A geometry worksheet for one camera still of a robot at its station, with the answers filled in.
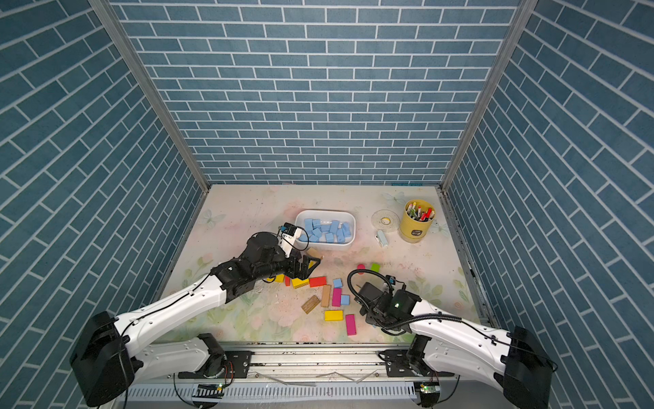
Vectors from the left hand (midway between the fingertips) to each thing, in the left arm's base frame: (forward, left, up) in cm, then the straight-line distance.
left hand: (316, 260), depth 77 cm
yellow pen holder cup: (+24, -38, -6) cm, 45 cm away
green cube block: (+7, -21, -17) cm, 28 cm away
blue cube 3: (+25, +2, -15) cm, 29 cm away
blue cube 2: (+21, +1, -16) cm, 27 cm away
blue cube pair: (+24, -5, -16) cm, 30 cm away
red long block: (0, 0, -16) cm, 16 cm away
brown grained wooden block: (-8, +2, -17) cm, 19 cm away
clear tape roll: (+29, -27, -16) cm, 43 cm away
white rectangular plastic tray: (+27, +8, -14) cm, 31 cm away
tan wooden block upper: (+13, +2, -17) cm, 21 cm away
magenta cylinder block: (+6, -16, -16) cm, 23 cm away
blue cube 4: (0, -7, -17) cm, 19 cm away
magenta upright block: (-5, -7, -17) cm, 19 cm away
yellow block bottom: (-11, -6, -17) cm, 21 cm away
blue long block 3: (+17, +4, -14) cm, 23 cm away
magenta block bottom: (-14, -11, -19) cm, 26 cm away
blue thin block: (+20, -8, -16) cm, 27 cm away
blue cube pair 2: (-5, -10, -17) cm, 21 cm away
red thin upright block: (0, +11, -16) cm, 19 cm away
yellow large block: (-1, +7, -15) cm, 17 cm away
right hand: (-13, -19, -15) cm, 27 cm away
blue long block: (+22, -11, -14) cm, 28 cm away
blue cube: (+18, -4, -15) cm, 24 cm away
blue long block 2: (+24, -2, -17) cm, 30 cm away
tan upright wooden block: (-5, -3, -17) cm, 18 cm away
